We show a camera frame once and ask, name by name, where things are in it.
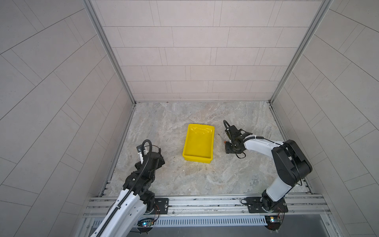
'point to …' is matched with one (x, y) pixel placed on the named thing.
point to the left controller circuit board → (145, 223)
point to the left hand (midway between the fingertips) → (157, 154)
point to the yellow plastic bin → (199, 143)
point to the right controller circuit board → (273, 222)
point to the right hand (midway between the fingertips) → (227, 150)
